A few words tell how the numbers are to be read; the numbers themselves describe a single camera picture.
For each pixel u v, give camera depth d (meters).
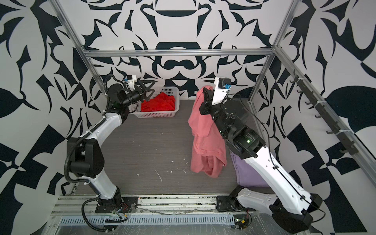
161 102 1.14
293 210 0.38
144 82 0.71
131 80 0.75
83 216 0.67
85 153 0.47
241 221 0.71
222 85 0.44
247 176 0.80
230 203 0.67
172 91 1.15
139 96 0.73
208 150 0.67
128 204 0.74
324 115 0.55
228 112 0.39
